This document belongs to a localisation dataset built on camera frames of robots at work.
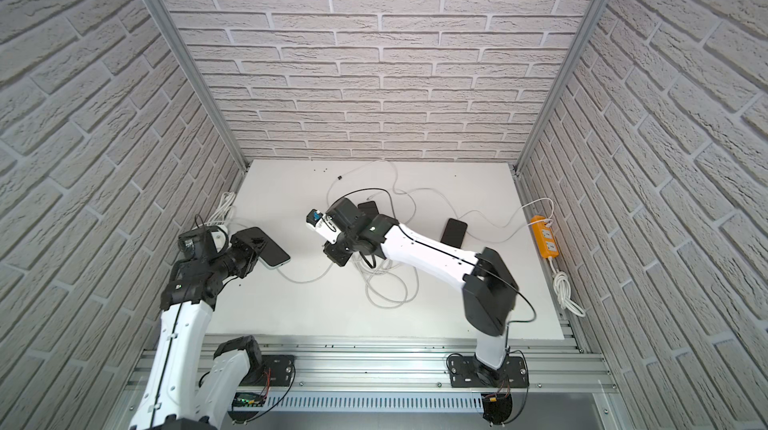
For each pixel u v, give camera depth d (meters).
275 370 0.74
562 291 0.84
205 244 0.57
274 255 0.76
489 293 0.44
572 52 0.85
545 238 1.00
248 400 0.70
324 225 0.66
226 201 1.10
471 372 0.72
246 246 0.67
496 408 0.69
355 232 0.59
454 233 1.00
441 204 1.09
